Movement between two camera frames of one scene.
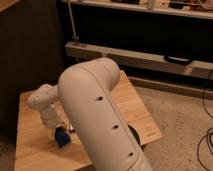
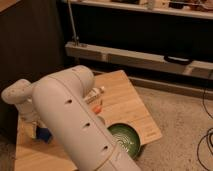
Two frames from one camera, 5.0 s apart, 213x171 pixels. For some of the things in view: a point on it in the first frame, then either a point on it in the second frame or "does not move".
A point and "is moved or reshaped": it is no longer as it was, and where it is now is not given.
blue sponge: [61, 136] is moved or reshaped
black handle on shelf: [177, 59] does not move
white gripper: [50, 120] -> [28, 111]
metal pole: [76, 38] does not move
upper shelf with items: [190, 8] does not move
